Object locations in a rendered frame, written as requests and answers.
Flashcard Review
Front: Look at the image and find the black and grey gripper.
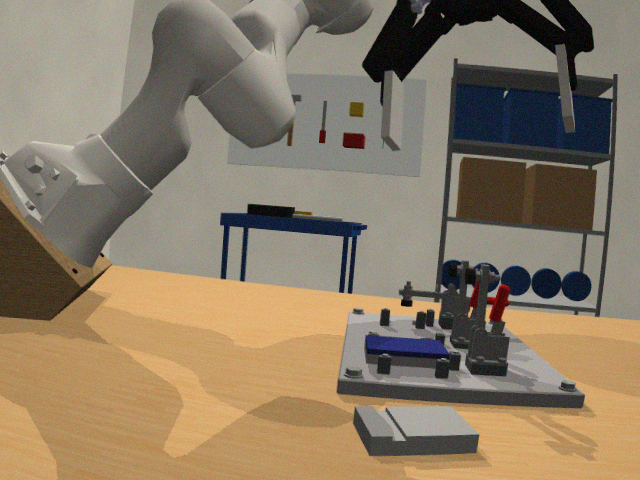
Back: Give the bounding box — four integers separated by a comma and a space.
362, 0, 594, 151

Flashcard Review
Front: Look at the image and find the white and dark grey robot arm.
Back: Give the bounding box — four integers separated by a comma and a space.
0, 0, 374, 268

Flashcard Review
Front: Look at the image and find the blue rectangular plate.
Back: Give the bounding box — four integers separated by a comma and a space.
364, 335, 450, 368

